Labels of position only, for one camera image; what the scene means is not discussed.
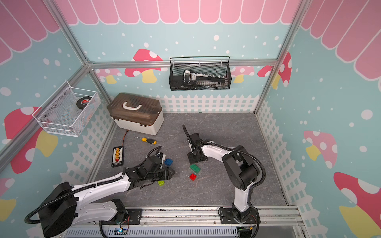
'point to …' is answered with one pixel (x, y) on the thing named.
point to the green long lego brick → (196, 168)
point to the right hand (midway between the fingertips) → (193, 159)
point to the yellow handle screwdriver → (149, 141)
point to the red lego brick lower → (193, 176)
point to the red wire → (123, 138)
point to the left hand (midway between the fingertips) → (170, 175)
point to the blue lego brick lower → (168, 161)
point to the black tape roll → (82, 101)
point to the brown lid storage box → (136, 113)
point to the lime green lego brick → (160, 183)
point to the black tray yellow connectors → (117, 156)
